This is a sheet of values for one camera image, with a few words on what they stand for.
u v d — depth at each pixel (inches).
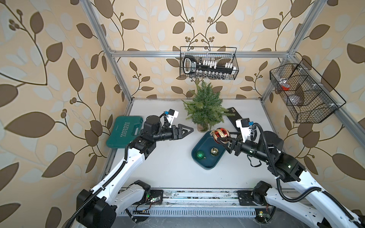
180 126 24.3
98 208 14.8
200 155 33.4
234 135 24.7
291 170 17.6
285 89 32.3
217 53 35.8
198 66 33.2
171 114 25.8
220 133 23.5
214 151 34.0
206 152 35.1
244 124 21.1
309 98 28.9
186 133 27.8
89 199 14.9
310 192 16.3
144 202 27.9
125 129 37.9
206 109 32.2
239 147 21.0
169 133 24.4
